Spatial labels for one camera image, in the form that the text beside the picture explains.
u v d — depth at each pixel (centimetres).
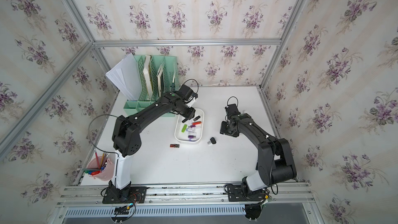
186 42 95
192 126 98
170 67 108
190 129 96
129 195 68
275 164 44
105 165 72
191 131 95
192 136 93
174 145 89
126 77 94
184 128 97
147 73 93
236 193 73
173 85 119
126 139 54
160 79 100
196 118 101
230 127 74
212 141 90
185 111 78
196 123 99
